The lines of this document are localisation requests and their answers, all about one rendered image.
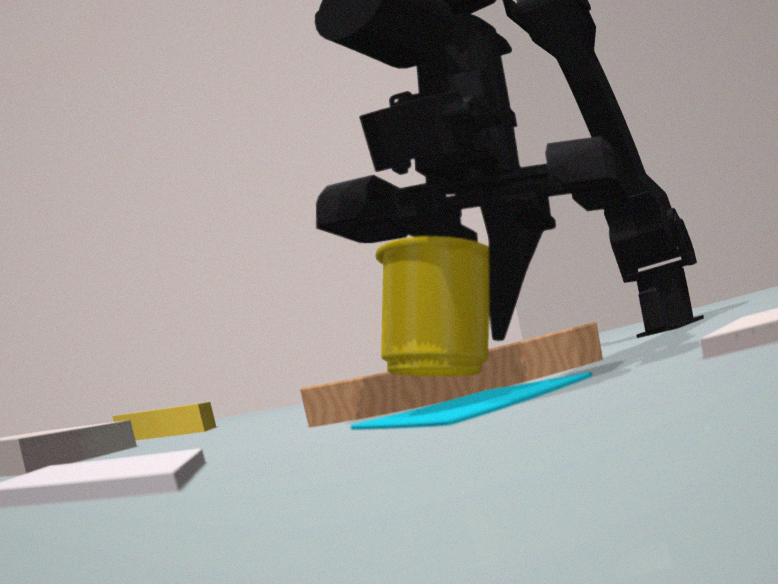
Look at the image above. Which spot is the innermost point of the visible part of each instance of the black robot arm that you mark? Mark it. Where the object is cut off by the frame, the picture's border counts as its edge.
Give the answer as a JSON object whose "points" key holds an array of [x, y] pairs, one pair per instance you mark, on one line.
{"points": [[442, 36]]}

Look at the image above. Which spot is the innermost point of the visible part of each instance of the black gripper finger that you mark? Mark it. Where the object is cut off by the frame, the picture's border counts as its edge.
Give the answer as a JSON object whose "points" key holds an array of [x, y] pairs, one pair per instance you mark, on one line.
{"points": [[514, 227], [433, 224]]}

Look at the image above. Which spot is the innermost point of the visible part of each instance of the brown wooden plank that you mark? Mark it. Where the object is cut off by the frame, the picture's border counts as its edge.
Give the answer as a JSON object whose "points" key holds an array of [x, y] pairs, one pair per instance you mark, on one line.
{"points": [[507, 365]]}

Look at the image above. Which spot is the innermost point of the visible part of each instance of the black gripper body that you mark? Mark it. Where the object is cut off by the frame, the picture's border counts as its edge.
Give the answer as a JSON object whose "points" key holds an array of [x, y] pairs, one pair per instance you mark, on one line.
{"points": [[363, 209]]}

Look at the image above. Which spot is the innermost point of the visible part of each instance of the olive yellow cup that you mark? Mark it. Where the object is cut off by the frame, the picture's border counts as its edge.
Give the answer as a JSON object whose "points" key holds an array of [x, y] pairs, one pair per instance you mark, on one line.
{"points": [[435, 306]]}

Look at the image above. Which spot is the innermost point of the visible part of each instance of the white flat slab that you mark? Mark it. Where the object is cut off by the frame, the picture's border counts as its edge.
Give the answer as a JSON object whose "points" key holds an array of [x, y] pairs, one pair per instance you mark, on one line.
{"points": [[114, 478]]}

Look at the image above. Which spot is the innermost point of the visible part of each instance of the yellow flat bar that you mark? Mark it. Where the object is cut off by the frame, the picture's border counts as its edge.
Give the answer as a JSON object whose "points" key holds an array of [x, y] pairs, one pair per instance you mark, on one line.
{"points": [[170, 421]]}

